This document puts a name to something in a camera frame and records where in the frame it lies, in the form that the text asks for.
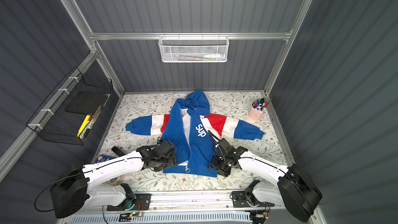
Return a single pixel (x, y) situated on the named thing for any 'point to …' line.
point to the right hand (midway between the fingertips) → (212, 169)
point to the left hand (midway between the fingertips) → (173, 165)
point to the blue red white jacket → (193, 129)
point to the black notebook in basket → (85, 102)
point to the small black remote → (118, 152)
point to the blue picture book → (102, 158)
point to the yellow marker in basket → (84, 124)
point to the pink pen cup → (257, 108)
